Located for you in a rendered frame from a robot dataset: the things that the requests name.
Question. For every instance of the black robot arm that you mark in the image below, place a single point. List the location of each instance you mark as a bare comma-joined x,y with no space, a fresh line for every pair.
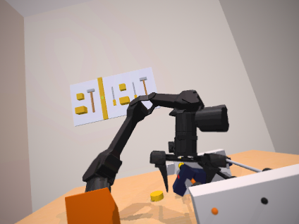
190,113

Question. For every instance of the yellow cylinder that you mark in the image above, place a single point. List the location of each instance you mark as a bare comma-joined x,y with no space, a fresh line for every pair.
157,195

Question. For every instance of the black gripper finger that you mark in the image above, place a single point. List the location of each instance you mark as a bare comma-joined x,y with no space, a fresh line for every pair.
210,173
163,171

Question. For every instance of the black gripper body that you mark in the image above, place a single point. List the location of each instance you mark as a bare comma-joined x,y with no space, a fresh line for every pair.
186,146

